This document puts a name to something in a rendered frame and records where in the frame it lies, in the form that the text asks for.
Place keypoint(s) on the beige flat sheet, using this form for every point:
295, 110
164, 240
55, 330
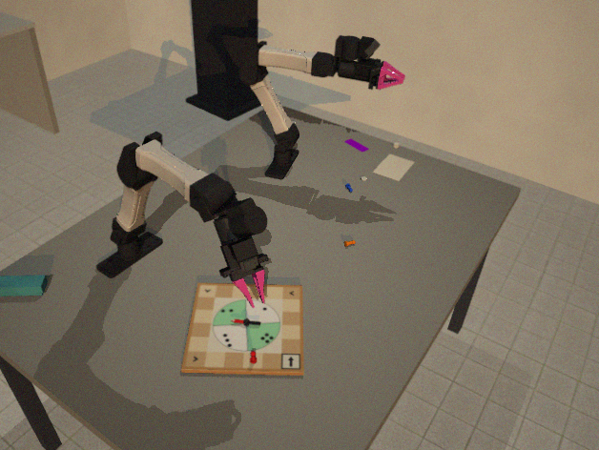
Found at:
393, 167

